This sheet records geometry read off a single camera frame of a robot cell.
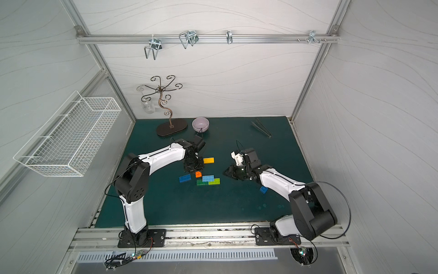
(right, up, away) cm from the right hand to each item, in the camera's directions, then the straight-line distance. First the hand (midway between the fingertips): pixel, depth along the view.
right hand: (222, 172), depth 85 cm
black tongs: (+26, +24, +30) cm, 46 cm away
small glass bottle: (-44, +35, +13) cm, 58 cm away
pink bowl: (-15, +26, +30) cm, 42 cm away
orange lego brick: (-13, -2, +4) cm, 14 cm away
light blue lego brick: (-8, -4, +6) cm, 11 cm away
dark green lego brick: (-13, -6, +6) cm, 15 cm away
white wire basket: (-63, +16, -17) cm, 68 cm away
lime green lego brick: (-3, -6, +6) cm, 9 cm away
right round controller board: (+35, -33, -12) cm, 50 cm away
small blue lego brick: (+21, -9, +2) cm, 23 cm away
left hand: (-11, -1, +6) cm, 13 cm away
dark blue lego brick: (-21, -5, +7) cm, 22 cm away
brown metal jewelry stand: (-33, +25, +30) cm, 51 cm away
